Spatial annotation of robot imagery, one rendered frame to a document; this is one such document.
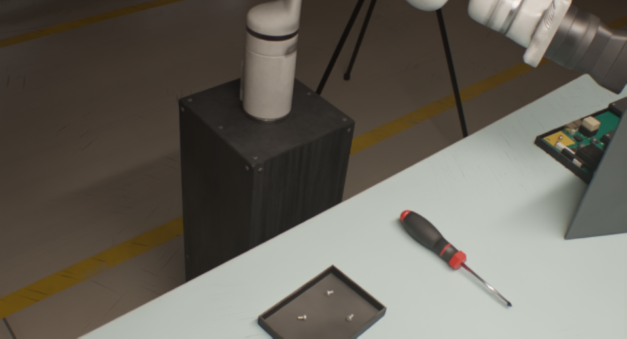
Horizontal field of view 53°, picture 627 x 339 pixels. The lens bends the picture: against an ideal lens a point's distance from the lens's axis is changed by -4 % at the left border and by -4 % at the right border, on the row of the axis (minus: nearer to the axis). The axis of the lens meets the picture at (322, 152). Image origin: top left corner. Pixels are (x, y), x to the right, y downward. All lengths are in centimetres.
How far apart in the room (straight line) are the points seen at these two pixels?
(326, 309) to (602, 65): 45
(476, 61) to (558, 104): 225
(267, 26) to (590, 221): 59
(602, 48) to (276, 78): 55
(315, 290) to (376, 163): 183
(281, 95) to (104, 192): 128
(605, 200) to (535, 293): 15
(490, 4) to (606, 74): 17
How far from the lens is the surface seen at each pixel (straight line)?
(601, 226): 88
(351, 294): 71
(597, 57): 86
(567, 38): 84
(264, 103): 117
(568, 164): 99
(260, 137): 116
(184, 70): 297
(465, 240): 81
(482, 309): 74
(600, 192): 83
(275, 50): 111
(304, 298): 70
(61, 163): 249
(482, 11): 84
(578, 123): 106
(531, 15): 84
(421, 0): 84
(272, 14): 110
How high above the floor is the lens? 155
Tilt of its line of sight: 38 degrees down
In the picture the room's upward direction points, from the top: 8 degrees clockwise
